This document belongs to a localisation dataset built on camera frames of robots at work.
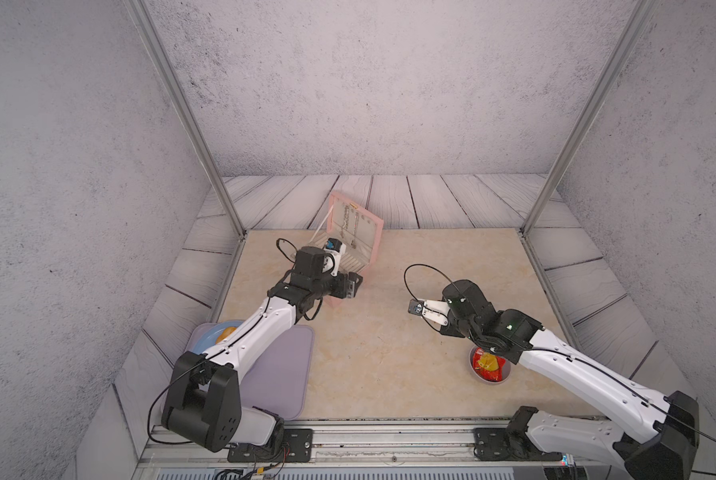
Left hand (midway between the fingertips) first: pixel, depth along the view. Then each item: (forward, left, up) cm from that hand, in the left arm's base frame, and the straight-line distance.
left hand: (354, 276), depth 84 cm
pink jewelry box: (+22, +2, -8) cm, 23 cm away
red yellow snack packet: (-20, -36, -15) cm, 44 cm away
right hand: (-9, -23, +2) cm, 25 cm away
